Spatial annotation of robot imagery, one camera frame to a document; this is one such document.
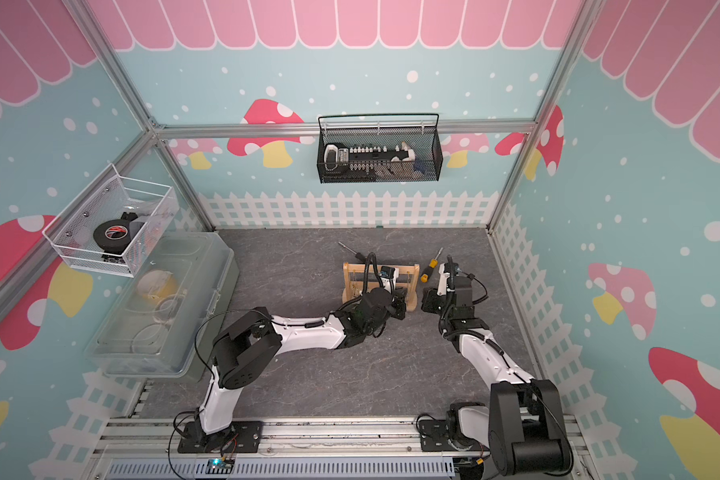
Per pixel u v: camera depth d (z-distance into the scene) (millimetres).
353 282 894
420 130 894
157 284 792
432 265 1067
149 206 744
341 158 892
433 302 791
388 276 764
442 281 793
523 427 410
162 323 726
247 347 539
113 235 710
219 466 728
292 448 741
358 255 1112
